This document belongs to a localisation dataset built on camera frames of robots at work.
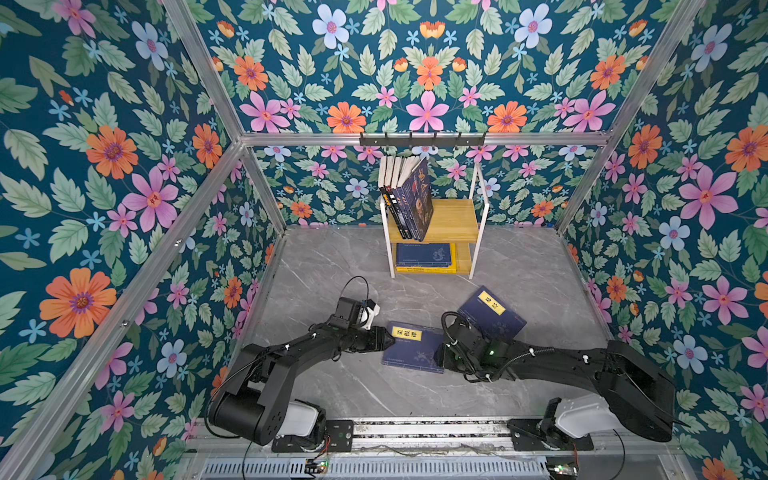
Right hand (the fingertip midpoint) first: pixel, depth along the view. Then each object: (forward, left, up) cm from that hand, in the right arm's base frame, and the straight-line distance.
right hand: (436, 358), depth 84 cm
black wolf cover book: (+30, +11, +34) cm, 46 cm away
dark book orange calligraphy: (+29, +9, +34) cm, 46 cm away
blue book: (+4, +6, -2) cm, 7 cm away
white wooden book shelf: (+41, -8, +16) cm, 44 cm away
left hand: (+6, +13, +2) cm, 14 cm away
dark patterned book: (+35, +4, +29) cm, 45 cm away
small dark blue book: (+14, -19, -1) cm, 24 cm away
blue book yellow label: (+34, +3, +5) cm, 35 cm away
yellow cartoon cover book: (+30, +11, +3) cm, 32 cm away
